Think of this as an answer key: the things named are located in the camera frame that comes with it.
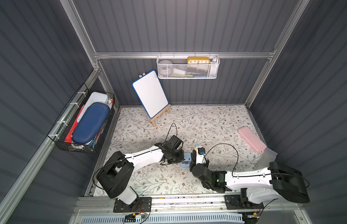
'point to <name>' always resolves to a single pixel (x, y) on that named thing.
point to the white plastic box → (94, 97)
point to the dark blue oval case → (91, 122)
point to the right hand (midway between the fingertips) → (194, 153)
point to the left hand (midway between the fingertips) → (184, 160)
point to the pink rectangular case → (245, 133)
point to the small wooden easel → (166, 108)
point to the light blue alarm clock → (187, 159)
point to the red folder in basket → (68, 138)
